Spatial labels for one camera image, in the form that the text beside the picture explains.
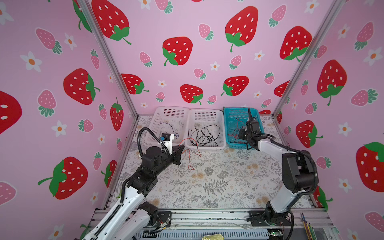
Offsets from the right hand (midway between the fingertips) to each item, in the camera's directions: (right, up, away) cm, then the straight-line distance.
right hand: (241, 131), depth 97 cm
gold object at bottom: (-20, -47, -31) cm, 60 cm away
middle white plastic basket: (-25, +10, +18) cm, 33 cm away
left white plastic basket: (-52, +9, +21) cm, 57 cm away
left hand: (-36, -7, -27) cm, 45 cm away
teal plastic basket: (+1, +9, +17) cm, 19 cm away
